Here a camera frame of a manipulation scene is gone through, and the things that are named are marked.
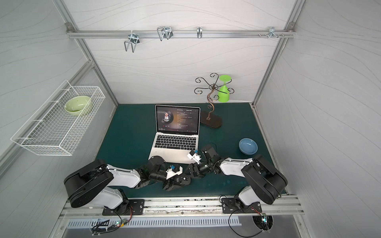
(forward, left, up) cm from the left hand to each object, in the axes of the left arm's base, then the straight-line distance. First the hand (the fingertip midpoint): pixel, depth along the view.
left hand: (182, 181), depth 79 cm
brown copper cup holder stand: (+44, -22, -3) cm, 49 cm away
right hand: (+2, -2, +2) cm, 4 cm away
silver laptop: (+33, +6, 0) cm, 34 cm away
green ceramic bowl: (+26, +54, +31) cm, 68 cm away
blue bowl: (+23, -41, -2) cm, 47 cm away
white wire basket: (+16, +57, +28) cm, 66 cm away
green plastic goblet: (+41, -23, +28) cm, 54 cm away
